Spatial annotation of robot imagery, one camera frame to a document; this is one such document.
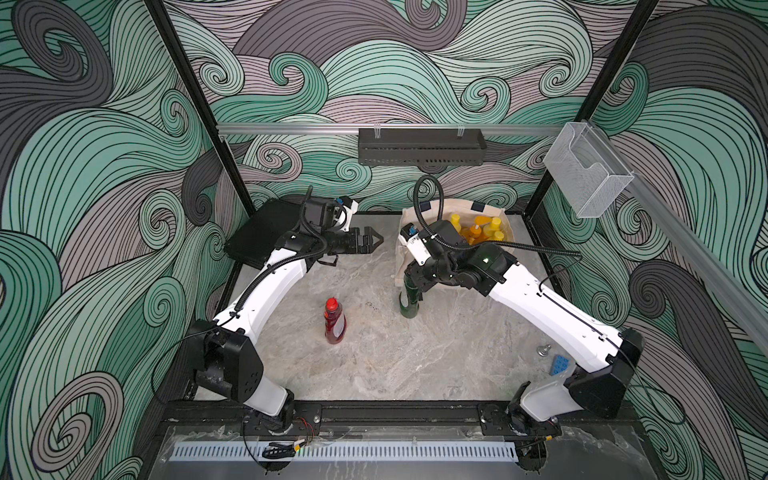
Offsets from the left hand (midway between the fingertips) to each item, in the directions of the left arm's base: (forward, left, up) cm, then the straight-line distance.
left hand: (369, 235), depth 78 cm
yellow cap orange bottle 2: (+9, -37, -4) cm, 39 cm away
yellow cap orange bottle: (+10, -26, -4) cm, 28 cm away
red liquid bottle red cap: (-18, +9, -13) cm, 24 cm away
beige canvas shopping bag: (+16, -18, -7) cm, 26 cm away
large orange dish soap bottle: (+6, -31, -6) cm, 32 cm away
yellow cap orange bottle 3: (+4, -37, -4) cm, 37 cm away
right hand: (-10, -10, -1) cm, 14 cm away
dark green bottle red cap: (-14, -11, -9) cm, 20 cm away
